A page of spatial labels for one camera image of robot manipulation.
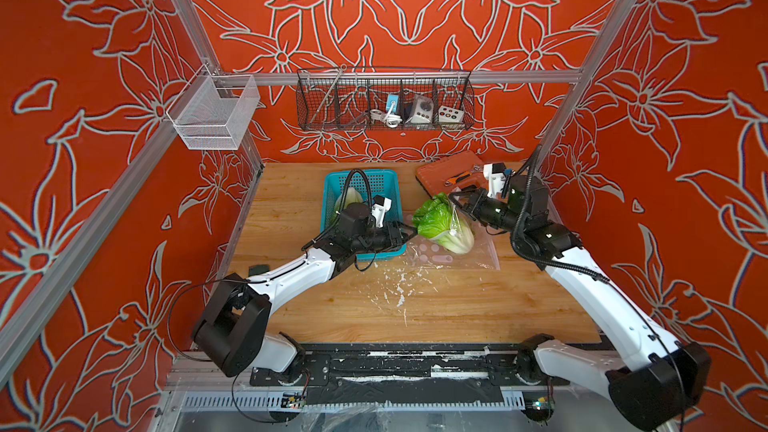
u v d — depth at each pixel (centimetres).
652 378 36
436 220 73
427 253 95
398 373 73
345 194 63
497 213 61
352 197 100
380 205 76
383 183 107
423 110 91
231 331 42
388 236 70
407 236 78
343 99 101
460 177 107
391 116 84
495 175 66
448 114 95
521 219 53
